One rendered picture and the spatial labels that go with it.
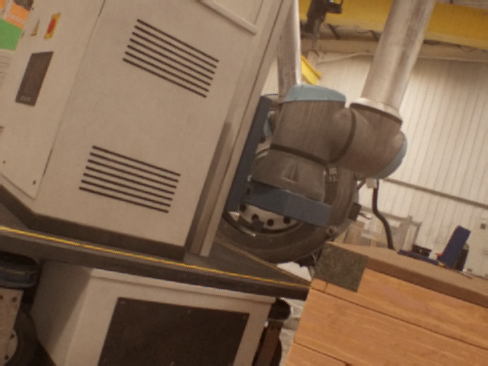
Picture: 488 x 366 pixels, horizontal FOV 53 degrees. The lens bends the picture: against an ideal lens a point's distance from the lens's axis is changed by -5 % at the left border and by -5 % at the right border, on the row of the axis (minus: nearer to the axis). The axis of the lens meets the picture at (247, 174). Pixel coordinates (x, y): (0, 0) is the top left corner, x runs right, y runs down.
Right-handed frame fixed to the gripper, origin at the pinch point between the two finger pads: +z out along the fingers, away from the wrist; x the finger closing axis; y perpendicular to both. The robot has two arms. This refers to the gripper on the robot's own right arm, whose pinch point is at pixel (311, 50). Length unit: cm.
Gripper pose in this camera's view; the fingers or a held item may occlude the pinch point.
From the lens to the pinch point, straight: 201.8
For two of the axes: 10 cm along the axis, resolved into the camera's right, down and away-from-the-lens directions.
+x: -3.4, -1.5, -9.3
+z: -3.1, 9.5, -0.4
